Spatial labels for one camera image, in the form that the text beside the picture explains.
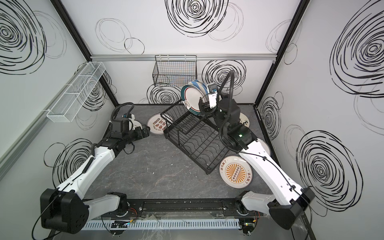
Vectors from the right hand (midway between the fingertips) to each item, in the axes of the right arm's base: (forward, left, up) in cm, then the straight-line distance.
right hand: (208, 94), depth 64 cm
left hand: (0, +35, -25) cm, 43 cm away
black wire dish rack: (+5, +3, -43) cm, 44 cm away
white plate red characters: (+17, +34, -43) cm, 58 cm away
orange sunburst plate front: (-17, -18, -44) cm, 51 cm away
